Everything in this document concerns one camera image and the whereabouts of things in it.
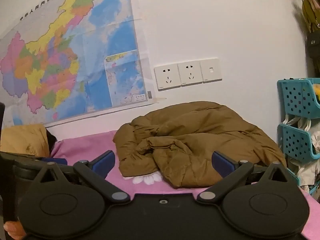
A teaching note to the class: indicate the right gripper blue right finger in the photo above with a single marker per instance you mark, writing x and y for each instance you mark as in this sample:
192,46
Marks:
233,174

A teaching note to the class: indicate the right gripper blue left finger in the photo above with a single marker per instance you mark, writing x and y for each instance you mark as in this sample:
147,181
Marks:
94,172

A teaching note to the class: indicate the brown puffer jacket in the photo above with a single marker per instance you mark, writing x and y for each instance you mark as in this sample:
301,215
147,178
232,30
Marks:
178,141

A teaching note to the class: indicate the person's hand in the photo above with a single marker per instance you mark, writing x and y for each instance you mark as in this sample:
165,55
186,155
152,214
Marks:
15,230

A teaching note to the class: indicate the pink bed sheet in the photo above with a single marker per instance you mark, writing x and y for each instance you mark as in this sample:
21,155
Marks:
91,146

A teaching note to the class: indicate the yellow-tan jacket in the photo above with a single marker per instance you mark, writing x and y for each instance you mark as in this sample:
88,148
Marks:
25,139

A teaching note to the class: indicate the teal plastic basket rack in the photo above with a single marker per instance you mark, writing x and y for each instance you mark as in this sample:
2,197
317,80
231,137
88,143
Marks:
299,131

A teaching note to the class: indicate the white network wall plate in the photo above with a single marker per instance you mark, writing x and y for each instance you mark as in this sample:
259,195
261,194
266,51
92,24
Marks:
211,70

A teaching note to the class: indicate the white wall socket middle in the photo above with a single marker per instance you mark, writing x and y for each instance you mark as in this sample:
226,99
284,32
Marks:
190,73

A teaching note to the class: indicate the white wall socket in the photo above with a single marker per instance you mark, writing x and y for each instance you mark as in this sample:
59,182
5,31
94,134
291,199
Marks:
190,73
167,77

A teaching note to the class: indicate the white wall socket left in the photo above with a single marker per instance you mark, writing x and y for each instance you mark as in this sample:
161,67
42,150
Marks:
167,77

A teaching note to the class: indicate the colourful wall map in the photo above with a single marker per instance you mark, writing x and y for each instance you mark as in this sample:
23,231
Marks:
69,59

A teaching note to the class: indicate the hanging bags on wall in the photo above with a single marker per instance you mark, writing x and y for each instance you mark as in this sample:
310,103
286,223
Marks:
310,11

